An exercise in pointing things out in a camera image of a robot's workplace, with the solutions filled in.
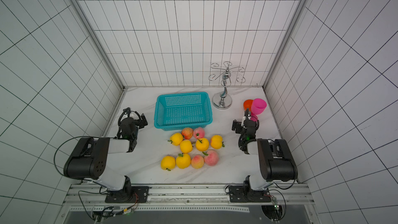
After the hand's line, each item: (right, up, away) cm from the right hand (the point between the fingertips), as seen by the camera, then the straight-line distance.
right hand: (245, 118), depth 95 cm
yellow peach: (-42, -10, -10) cm, 44 cm away
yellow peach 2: (-36, -14, -12) cm, 41 cm away
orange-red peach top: (-36, -7, -7) cm, 38 cm away
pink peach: (-22, -18, -17) cm, 34 cm away
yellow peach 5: (-45, -21, -16) cm, 52 cm away
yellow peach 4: (-19, -12, -10) cm, 25 cm away
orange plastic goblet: (+4, +9, +9) cm, 13 cm away
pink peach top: (-29, -7, -7) cm, 31 cm away
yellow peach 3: (-27, -13, -11) cm, 32 cm away
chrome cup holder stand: (-12, +11, +14) cm, 22 cm away
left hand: (-69, +1, 0) cm, 69 cm away
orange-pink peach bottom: (-30, -20, -17) cm, 40 cm away
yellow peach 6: (-37, -20, -17) cm, 45 cm away
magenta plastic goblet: (+5, +8, -7) cm, 12 cm away
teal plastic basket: (-46, +3, +9) cm, 47 cm away
